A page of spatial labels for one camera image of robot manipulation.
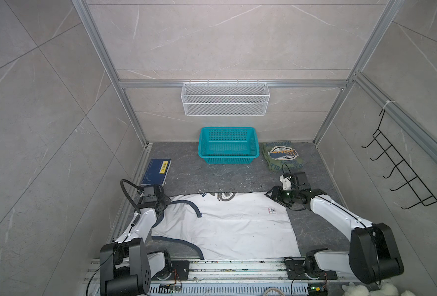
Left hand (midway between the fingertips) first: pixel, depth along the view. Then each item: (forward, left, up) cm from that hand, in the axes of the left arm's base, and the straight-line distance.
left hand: (165, 197), depth 90 cm
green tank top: (+27, -64, -2) cm, 70 cm away
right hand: (-2, -52, +3) cm, 52 cm away
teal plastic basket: (+39, -34, -4) cm, 51 cm away
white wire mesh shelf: (+47, -20, +25) cm, 57 cm away
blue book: (+18, +9, -4) cm, 21 cm away
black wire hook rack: (-13, -95, +27) cm, 100 cm away
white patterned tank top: (-13, -31, -5) cm, 34 cm away
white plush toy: (-40, -88, -1) cm, 97 cm away
